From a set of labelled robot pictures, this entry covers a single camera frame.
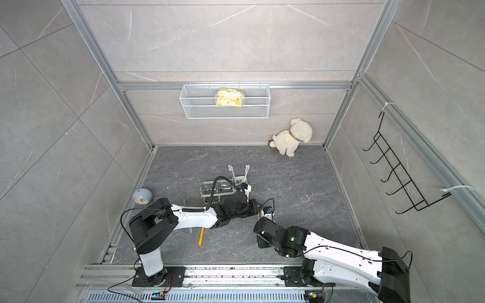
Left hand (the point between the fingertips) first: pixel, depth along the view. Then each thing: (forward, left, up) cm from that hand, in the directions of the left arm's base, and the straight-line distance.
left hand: (267, 204), depth 84 cm
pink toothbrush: (+15, +8, +7) cm, 19 cm away
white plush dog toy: (+40, -16, 0) cm, 43 cm away
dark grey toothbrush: (+14, +16, +9) cm, 23 cm away
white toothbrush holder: (-1, +23, +16) cm, 28 cm away
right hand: (-13, +4, -3) cm, 14 cm away
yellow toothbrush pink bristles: (-11, +30, -9) cm, 33 cm away
